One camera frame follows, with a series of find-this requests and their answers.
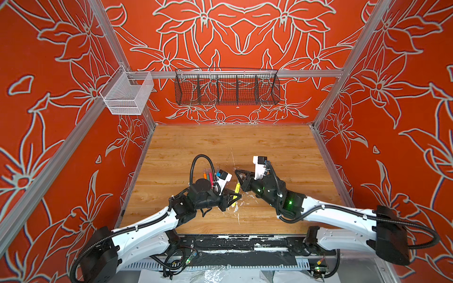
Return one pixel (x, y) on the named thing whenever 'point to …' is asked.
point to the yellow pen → (236, 191)
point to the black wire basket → (220, 86)
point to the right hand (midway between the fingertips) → (232, 172)
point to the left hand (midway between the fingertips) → (240, 195)
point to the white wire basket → (127, 92)
